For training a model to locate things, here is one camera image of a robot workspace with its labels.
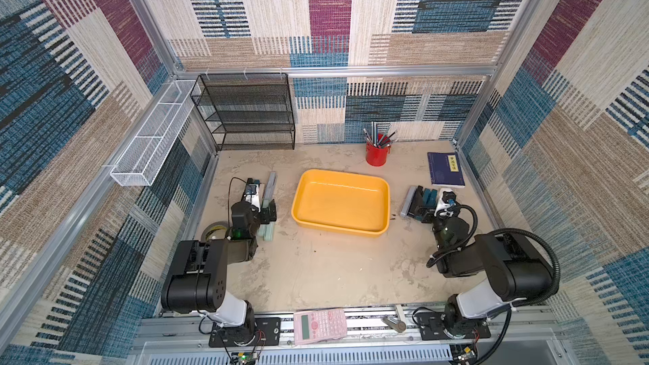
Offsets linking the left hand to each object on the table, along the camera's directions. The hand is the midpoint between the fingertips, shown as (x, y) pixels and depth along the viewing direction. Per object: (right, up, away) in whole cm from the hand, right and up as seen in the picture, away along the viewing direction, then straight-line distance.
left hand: (261, 200), depth 94 cm
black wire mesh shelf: (-10, +36, +15) cm, 40 cm away
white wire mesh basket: (-27, +13, -23) cm, 38 cm away
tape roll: (-18, -10, -1) cm, 21 cm away
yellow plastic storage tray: (+30, -2, +10) cm, 32 cm away
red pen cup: (+46, +17, +15) cm, 51 cm away
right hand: (+62, +2, -4) cm, 62 cm away
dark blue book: (+76, +11, +17) cm, 78 cm away
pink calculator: (+22, -34, -21) cm, 45 cm away
